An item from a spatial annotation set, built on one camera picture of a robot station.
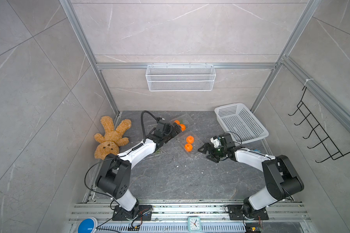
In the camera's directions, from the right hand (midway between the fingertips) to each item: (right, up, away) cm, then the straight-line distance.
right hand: (203, 153), depth 89 cm
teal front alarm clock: (-8, -30, -21) cm, 38 cm away
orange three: (-13, +16, +14) cm, 25 cm away
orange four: (-17, +20, +18) cm, 31 cm away
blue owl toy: (+37, 0, +6) cm, 38 cm away
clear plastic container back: (-11, +20, +24) cm, 33 cm away
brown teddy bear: (-59, +7, 0) cm, 59 cm away
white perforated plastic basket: (+32, +22, +25) cm, 46 cm away
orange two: (-9, +3, +3) cm, 10 cm away
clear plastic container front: (-2, +4, +11) cm, 12 cm away
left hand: (-15, +16, -1) cm, 22 cm away
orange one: (-8, +8, +9) cm, 14 cm away
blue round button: (-60, -31, -20) cm, 70 cm away
